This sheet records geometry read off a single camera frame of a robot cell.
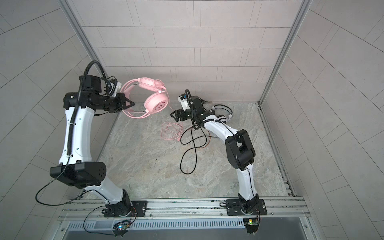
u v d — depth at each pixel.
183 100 0.79
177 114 0.79
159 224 1.05
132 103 0.69
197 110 0.71
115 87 0.58
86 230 0.65
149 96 0.58
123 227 0.64
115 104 0.61
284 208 0.73
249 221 0.69
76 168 0.40
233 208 0.71
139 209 0.71
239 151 0.51
